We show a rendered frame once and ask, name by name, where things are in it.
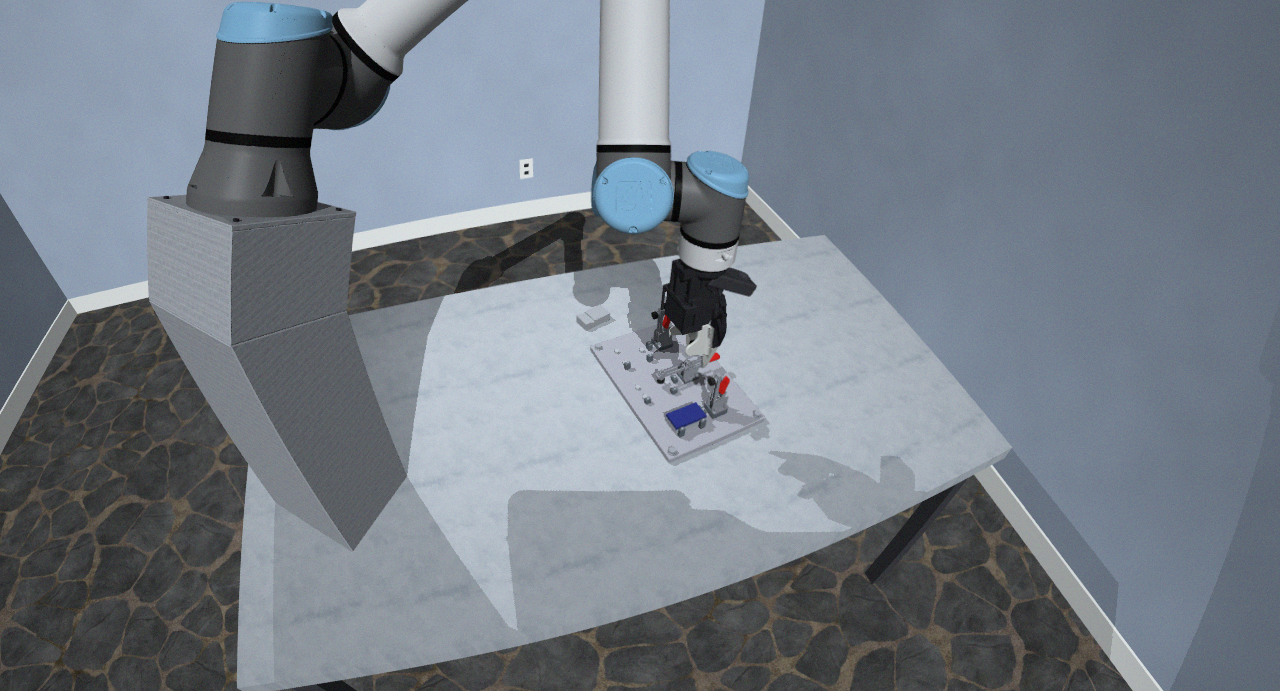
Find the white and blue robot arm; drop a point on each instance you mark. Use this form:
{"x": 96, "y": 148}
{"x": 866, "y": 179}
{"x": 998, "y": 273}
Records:
{"x": 277, "y": 75}

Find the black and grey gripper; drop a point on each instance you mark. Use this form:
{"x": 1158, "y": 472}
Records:
{"x": 700, "y": 304}

